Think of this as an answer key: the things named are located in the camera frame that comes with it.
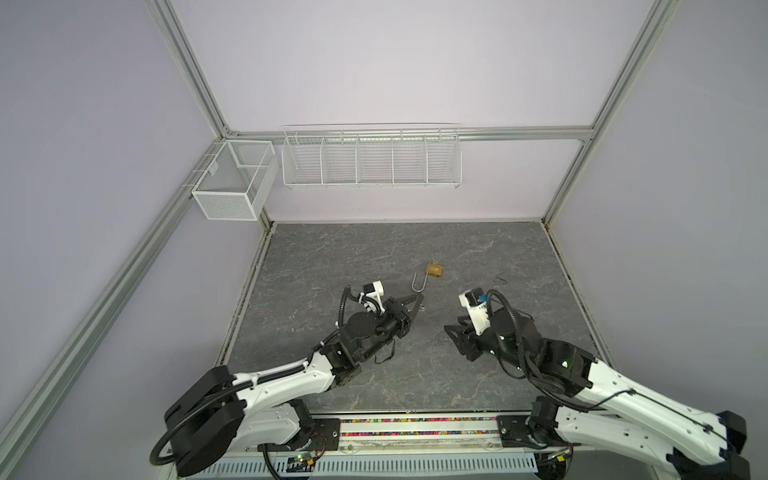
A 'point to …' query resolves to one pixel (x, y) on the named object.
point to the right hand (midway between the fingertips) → (453, 325)
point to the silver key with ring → (422, 307)
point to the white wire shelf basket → (372, 155)
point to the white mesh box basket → (239, 181)
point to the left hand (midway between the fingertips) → (428, 301)
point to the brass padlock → (433, 269)
